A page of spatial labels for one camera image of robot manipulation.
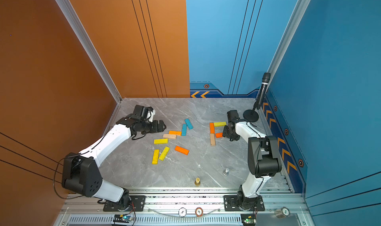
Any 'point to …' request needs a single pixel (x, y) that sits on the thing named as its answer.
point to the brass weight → (197, 182)
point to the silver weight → (225, 172)
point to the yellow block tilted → (164, 153)
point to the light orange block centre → (177, 133)
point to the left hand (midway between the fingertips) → (161, 125)
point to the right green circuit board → (248, 219)
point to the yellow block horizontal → (158, 141)
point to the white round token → (182, 211)
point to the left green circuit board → (125, 218)
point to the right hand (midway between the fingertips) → (228, 134)
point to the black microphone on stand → (251, 116)
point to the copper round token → (199, 211)
